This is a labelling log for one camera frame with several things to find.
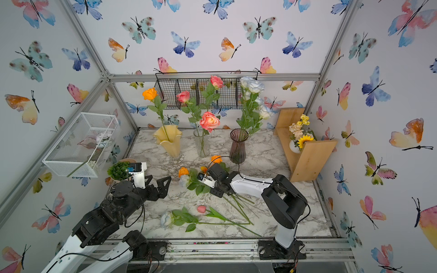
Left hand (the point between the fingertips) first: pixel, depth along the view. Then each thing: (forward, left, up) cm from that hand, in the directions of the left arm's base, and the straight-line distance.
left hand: (162, 176), depth 68 cm
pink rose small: (-5, -13, -24) cm, 28 cm away
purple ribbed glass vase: (+29, -33, -9) cm, 44 cm away
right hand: (+8, -20, -22) cm, 31 cm away
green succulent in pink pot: (+11, +27, -13) cm, 32 cm away
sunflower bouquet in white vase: (+25, -63, -3) cm, 68 cm away
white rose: (+9, -7, -24) cm, 27 cm away
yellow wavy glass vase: (+31, +6, -10) cm, 33 cm away
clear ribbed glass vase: (+30, -12, -15) cm, 36 cm away
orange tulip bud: (+18, -13, -24) cm, 33 cm away
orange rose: (+15, -2, -22) cm, 27 cm away
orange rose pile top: (+1, -29, -26) cm, 39 cm away
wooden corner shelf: (+11, -65, -12) cm, 67 cm away
